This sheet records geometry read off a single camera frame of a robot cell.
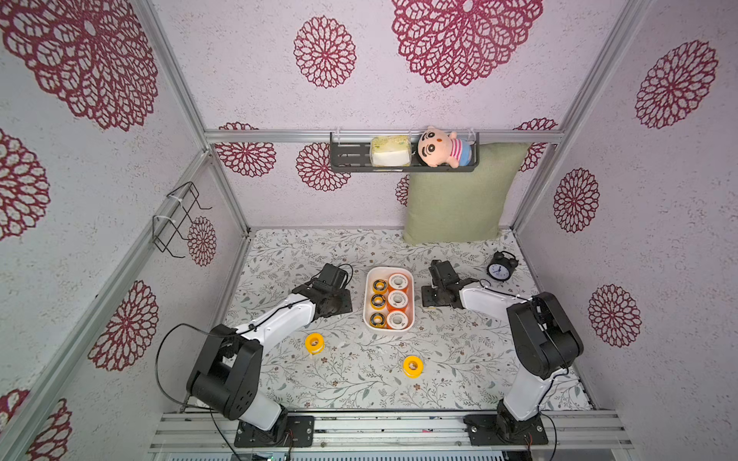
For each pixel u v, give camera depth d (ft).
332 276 2.29
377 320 3.06
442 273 2.55
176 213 2.55
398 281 3.26
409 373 2.73
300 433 2.44
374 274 3.30
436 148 2.78
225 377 1.42
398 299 3.12
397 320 2.96
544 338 1.60
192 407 1.47
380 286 3.34
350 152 2.94
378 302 3.21
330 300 2.21
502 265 3.28
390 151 2.95
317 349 2.87
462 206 3.30
